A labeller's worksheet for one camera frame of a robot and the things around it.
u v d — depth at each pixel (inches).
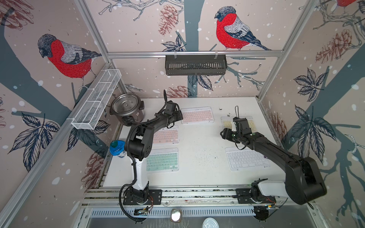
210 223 24.5
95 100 30.5
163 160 34.2
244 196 28.7
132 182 24.0
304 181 16.4
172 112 32.1
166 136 38.3
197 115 42.1
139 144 20.5
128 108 42.1
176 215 24.0
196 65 41.2
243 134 26.9
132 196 26.8
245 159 34.0
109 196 29.8
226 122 41.0
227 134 31.0
